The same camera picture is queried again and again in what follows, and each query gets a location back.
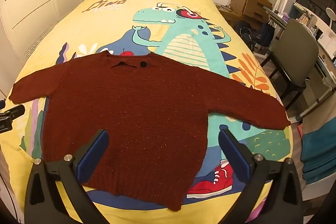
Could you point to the dark blue bag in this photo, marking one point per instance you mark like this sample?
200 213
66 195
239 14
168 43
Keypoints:
265 33

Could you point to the teal folded cloth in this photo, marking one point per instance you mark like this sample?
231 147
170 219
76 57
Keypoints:
320 155

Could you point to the white round desk lamp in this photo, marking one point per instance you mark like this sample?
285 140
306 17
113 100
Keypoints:
331 14

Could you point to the wooden drawer cabinet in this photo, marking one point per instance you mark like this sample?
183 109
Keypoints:
249 5

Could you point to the grey-green chair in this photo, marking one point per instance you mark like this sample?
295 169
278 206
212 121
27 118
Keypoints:
296 48

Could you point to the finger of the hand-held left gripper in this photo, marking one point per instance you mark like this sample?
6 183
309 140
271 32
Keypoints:
13 111
2 102

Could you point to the white wardrobe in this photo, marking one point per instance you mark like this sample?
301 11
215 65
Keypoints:
34 8

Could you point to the cluttered desk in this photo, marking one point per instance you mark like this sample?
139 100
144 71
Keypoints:
325 58

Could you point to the dark red knitted sweater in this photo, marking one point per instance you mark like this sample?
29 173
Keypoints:
136 119

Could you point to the yellow dinosaur print blanket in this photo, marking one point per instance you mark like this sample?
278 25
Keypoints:
110 16

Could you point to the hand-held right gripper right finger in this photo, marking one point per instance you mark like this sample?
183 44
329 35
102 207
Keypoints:
234 153

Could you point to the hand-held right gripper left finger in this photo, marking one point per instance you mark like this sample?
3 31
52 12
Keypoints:
94 153

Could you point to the black backpack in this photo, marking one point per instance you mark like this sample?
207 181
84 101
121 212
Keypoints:
244 33

